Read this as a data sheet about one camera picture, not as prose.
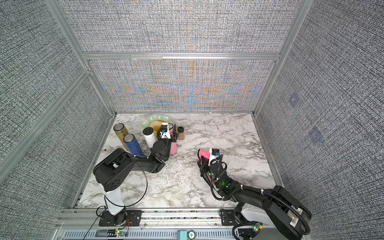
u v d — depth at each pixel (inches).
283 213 16.5
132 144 32.1
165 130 28.4
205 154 31.8
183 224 28.8
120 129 32.8
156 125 41.4
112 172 19.5
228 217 28.9
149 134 31.5
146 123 42.1
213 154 28.2
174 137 30.8
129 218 28.8
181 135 39.3
